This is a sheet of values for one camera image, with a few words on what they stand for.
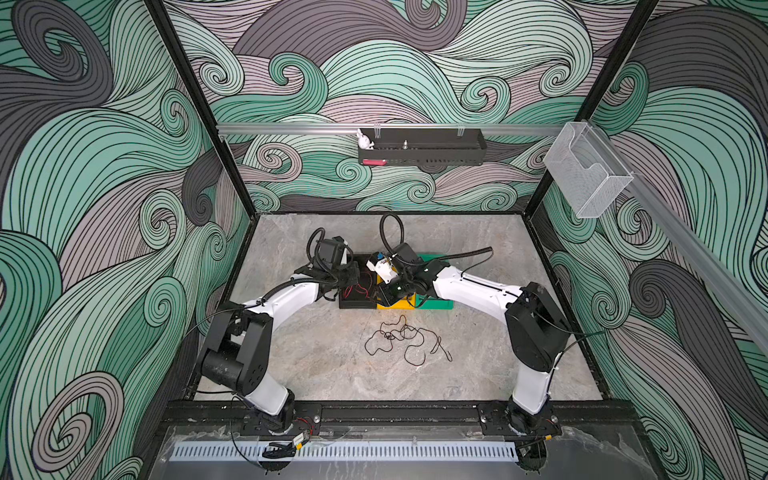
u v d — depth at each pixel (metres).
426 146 0.95
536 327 0.47
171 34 0.74
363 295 0.92
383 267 0.79
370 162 0.90
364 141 0.85
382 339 0.88
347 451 0.70
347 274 0.81
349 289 0.92
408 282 0.68
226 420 0.75
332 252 0.70
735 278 0.54
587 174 0.82
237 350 0.44
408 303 0.77
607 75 0.81
